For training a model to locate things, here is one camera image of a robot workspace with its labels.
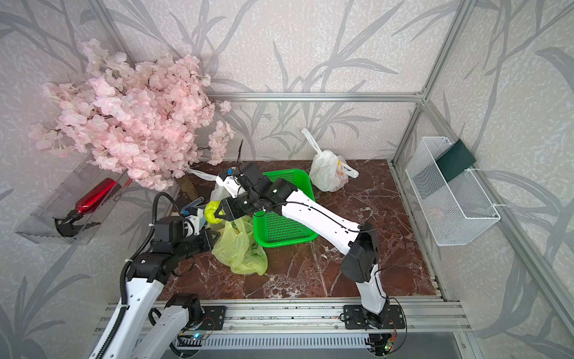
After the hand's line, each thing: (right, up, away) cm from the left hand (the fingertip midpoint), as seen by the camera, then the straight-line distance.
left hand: (221, 233), depth 75 cm
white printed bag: (-7, +13, +16) cm, 22 cm away
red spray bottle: (-35, +6, -17) cm, 40 cm away
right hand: (+3, +9, -8) cm, 12 cm away
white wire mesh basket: (+71, +10, -14) cm, 72 cm away
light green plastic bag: (+6, -4, -1) cm, 7 cm away
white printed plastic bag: (+40, +22, +21) cm, 50 cm away
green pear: (0, +9, -9) cm, 13 cm away
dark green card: (+79, +25, -1) cm, 83 cm away
